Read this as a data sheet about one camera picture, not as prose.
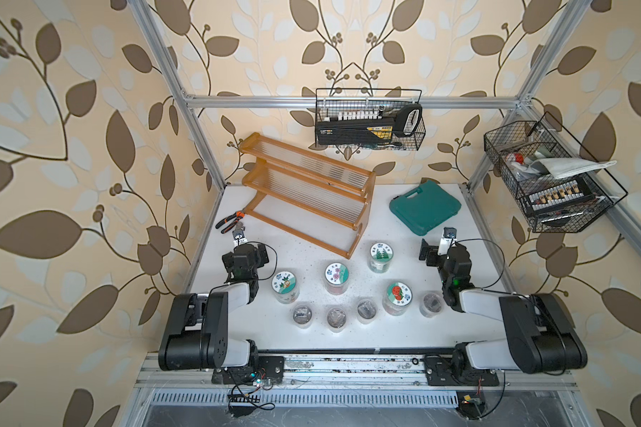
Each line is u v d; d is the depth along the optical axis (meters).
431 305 0.81
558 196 0.68
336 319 0.79
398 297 0.80
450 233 0.78
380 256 0.89
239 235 0.80
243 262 0.70
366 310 0.80
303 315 0.79
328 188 0.97
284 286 0.82
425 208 1.10
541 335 0.44
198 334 0.43
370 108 0.93
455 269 0.70
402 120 0.84
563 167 0.63
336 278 0.84
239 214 1.10
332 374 0.75
